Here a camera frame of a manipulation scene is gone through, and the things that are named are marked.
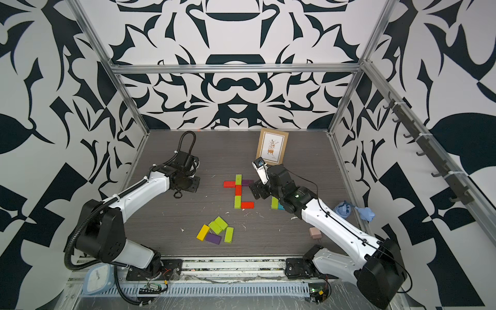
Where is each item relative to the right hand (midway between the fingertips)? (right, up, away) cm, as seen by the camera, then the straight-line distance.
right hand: (259, 174), depth 80 cm
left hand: (-30, -4, +10) cm, 32 cm away
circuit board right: (+21, -42, -8) cm, 48 cm away
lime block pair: (-16, -22, +6) cm, 28 cm away
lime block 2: (+8, -14, +11) cm, 20 cm away
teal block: (+5, -7, -20) cm, 22 cm away
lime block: (-9, -5, +19) cm, 22 cm away
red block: (-14, -7, +16) cm, 22 cm away
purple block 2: (-19, -27, +3) cm, 33 cm away
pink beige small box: (+23, -24, +2) cm, 34 cm away
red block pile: (-9, -10, +17) cm, 21 cm away
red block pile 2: (-5, -15, +10) cm, 19 cm away
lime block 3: (-12, -26, +2) cm, 29 cm away
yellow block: (-24, -25, +3) cm, 35 cm away
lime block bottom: (-9, -14, +12) cm, 21 cm away
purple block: (-5, -6, +20) cm, 21 cm away
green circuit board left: (-41, -42, -7) cm, 59 cm away
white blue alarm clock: (-58, -36, -10) cm, 69 cm away
